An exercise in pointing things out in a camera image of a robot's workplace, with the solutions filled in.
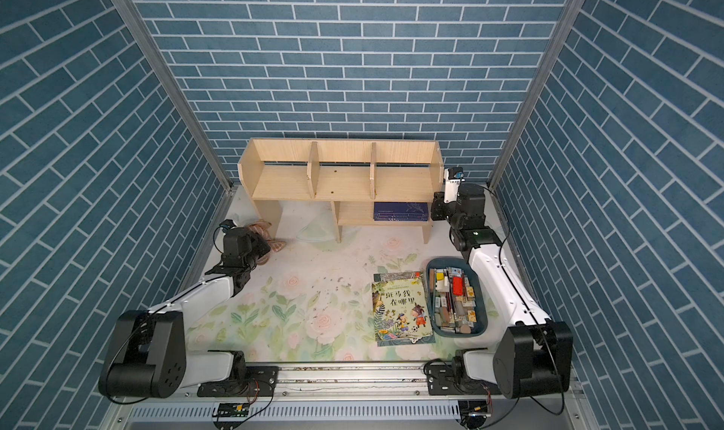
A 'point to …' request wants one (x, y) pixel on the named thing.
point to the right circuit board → (474, 408)
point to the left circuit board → (231, 409)
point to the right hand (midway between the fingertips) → (441, 193)
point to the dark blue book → (401, 211)
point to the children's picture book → (401, 313)
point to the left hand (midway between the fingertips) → (268, 235)
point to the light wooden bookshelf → (370, 182)
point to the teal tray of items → (455, 298)
